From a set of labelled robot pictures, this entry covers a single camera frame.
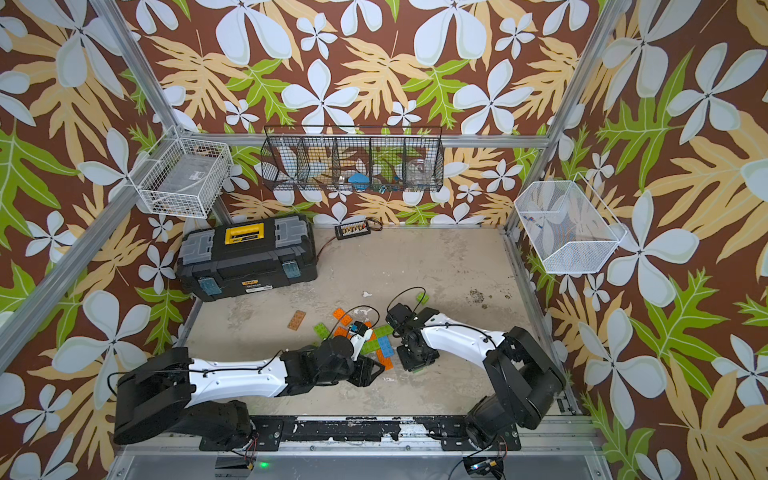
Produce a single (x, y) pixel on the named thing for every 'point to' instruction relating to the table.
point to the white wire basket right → (568, 226)
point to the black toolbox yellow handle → (247, 256)
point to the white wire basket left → (182, 177)
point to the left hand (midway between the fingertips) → (381, 363)
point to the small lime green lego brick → (425, 298)
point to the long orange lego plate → (387, 362)
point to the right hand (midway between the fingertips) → (410, 363)
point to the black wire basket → (353, 158)
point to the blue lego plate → (386, 346)
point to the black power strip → (350, 230)
